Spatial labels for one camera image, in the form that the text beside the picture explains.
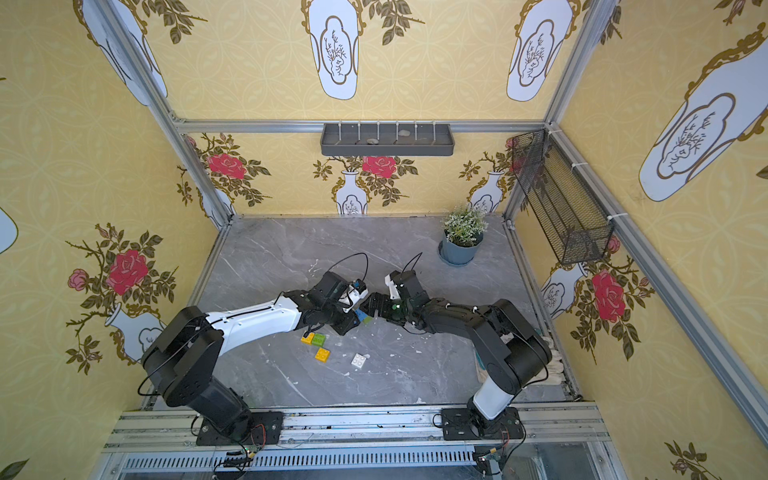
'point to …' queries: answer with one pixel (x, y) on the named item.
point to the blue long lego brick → (361, 314)
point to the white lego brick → (358, 360)
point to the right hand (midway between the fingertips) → (369, 314)
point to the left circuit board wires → (241, 459)
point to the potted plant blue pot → (455, 255)
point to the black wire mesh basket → (572, 218)
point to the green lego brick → (318, 339)
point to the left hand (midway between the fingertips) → (358, 319)
